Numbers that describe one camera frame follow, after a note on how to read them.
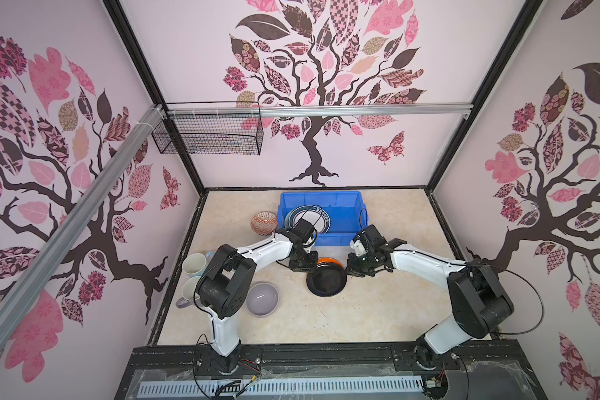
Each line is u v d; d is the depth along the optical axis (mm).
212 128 948
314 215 1067
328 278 1075
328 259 958
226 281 504
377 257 667
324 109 931
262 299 834
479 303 447
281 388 697
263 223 1065
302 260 794
